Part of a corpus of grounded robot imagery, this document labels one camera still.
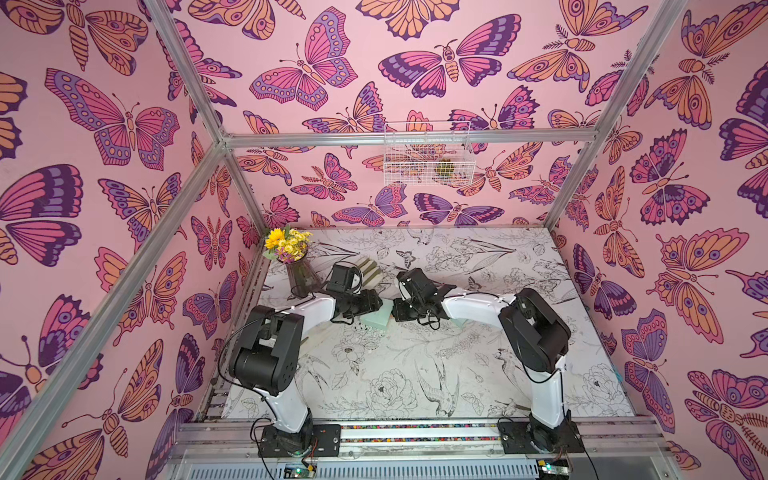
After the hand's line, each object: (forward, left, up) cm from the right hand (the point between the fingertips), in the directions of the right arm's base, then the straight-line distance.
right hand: (392, 309), depth 95 cm
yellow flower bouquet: (+7, +29, +22) cm, 37 cm away
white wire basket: (+39, -11, +31) cm, 51 cm away
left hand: (+2, +5, +1) cm, 5 cm away
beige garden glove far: (+16, +8, -1) cm, 18 cm away
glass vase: (+6, +28, +7) cm, 30 cm away
